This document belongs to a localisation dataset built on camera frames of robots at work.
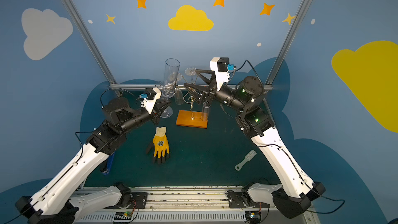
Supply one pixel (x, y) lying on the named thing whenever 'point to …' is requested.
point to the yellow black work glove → (160, 146)
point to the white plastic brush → (248, 157)
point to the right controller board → (253, 217)
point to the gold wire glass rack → (190, 117)
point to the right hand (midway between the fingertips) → (194, 77)
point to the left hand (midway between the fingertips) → (168, 97)
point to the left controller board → (123, 216)
